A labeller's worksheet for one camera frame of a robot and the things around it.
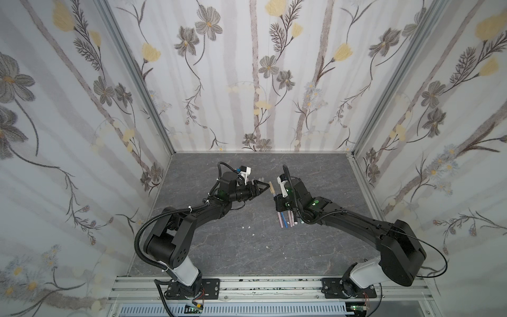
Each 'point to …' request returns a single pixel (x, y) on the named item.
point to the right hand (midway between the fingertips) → (271, 193)
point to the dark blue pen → (284, 220)
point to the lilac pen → (280, 219)
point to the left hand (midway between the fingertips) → (263, 183)
